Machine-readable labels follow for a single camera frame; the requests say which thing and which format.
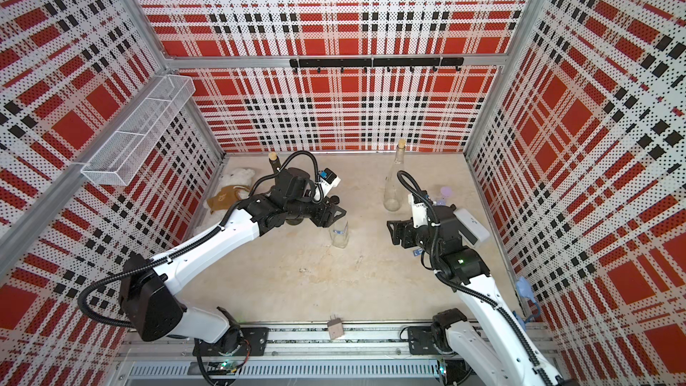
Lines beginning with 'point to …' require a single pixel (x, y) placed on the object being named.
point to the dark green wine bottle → (275, 165)
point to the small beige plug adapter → (335, 328)
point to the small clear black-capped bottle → (339, 233)
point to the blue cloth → (524, 288)
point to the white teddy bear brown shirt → (234, 188)
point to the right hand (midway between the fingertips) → (403, 222)
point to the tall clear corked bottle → (393, 197)
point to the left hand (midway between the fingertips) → (340, 207)
